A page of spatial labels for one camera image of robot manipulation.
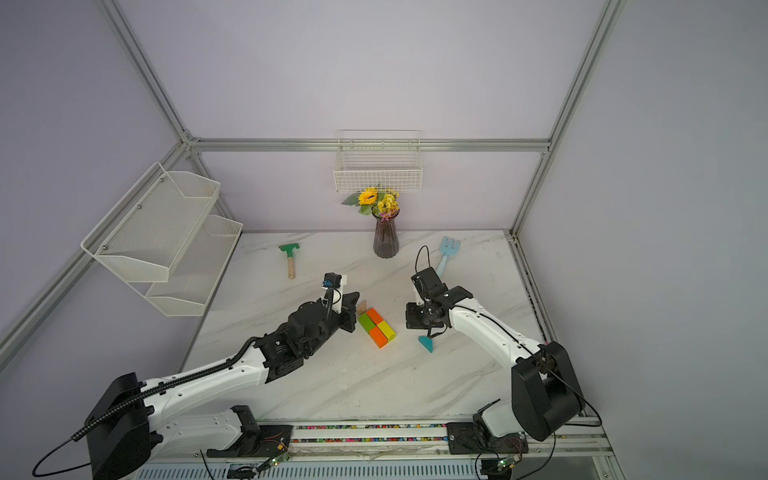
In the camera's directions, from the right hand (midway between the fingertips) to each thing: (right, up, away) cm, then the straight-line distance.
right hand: (414, 324), depth 86 cm
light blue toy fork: (+15, +24, +28) cm, 40 cm away
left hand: (-16, +9, -9) cm, 20 cm away
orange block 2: (-11, -5, +5) cm, 13 cm away
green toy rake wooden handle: (-45, +22, +25) cm, 56 cm away
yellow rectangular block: (-8, -3, +5) cm, 10 cm away
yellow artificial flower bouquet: (-12, +38, +10) cm, 41 cm away
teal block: (+4, -7, +4) cm, 9 cm away
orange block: (-12, +1, +10) cm, 16 cm away
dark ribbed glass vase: (-9, +26, +22) cm, 35 cm away
